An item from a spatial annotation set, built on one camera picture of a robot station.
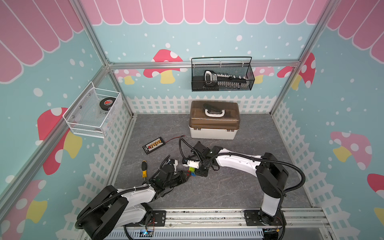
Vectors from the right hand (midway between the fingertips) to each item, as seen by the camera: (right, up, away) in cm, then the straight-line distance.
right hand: (197, 169), depth 86 cm
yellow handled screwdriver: (-32, +1, +4) cm, 32 cm away
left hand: (-5, -5, 0) cm, 7 cm away
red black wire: (-12, +19, +21) cm, 31 cm away
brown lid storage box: (+10, +29, +3) cm, 31 cm away
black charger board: (-30, +13, +14) cm, 35 cm away
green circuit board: (-26, -27, -14) cm, 40 cm away
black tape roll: (-49, +38, -7) cm, 62 cm away
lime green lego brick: (-3, +2, -5) cm, 6 cm away
